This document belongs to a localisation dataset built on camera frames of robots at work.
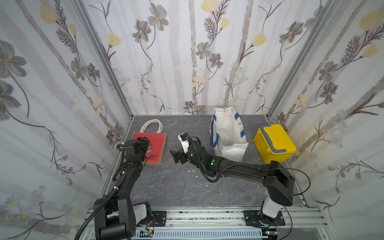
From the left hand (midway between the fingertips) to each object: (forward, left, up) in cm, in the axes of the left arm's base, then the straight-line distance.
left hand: (147, 141), depth 87 cm
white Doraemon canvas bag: (+14, -53, -14) cm, 57 cm away
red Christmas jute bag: (0, -2, -14) cm, 14 cm away
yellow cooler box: (-4, -74, 0) cm, 74 cm away
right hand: (-9, -19, +9) cm, 23 cm away
